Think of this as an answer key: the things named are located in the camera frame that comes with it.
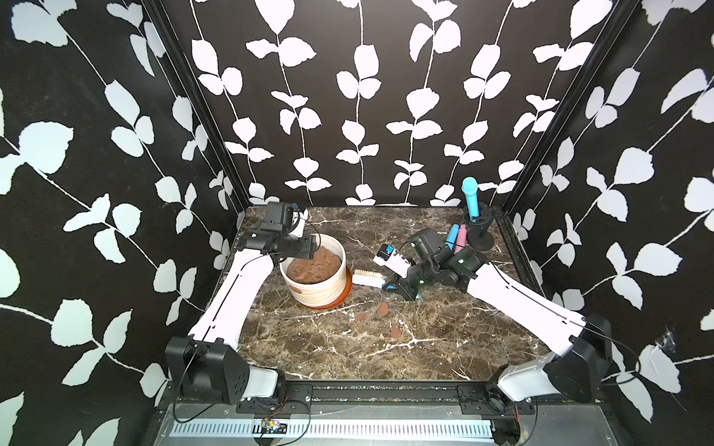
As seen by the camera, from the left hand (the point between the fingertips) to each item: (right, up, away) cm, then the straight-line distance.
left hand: (308, 239), depth 80 cm
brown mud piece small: (+16, -26, +8) cm, 31 cm away
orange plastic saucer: (+11, -18, +13) cm, 24 cm away
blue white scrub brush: (+17, -10, -6) cm, 21 cm away
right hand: (+22, -11, -6) cm, 26 cm away
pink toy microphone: (+55, -1, +27) cm, 61 cm away
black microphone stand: (+63, 0, +30) cm, 70 cm away
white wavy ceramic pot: (+5, -16, +2) cm, 17 cm away
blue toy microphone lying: (+52, +1, +29) cm, 60 cm away
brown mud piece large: (+23, -24, +10) cm, 35 cm away
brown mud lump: (+2, -10, +8) cm, 12 cm away
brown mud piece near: (+27, -30, +6) cm, 41 cm away
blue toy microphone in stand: (+50, +16, +5) cm, 53 cm away
